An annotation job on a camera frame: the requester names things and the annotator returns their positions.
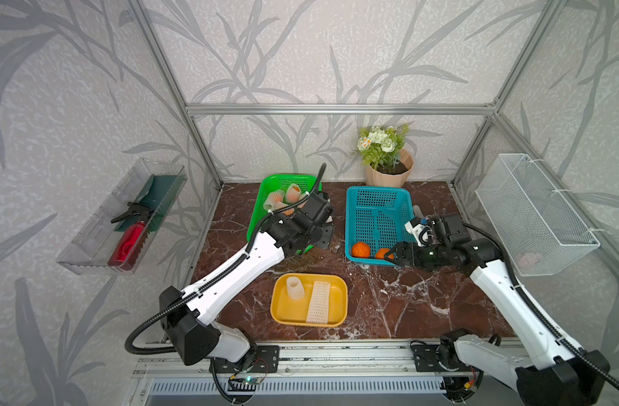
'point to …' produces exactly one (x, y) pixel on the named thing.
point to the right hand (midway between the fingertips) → (394, 257)
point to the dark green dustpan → (158, 201)
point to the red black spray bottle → (127, 248)
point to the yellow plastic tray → (286, 310)
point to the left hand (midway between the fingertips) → (325, 232)
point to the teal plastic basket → (377, 216)
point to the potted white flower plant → (381, 151)
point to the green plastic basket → (277, 182)
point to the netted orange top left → (275, 200)
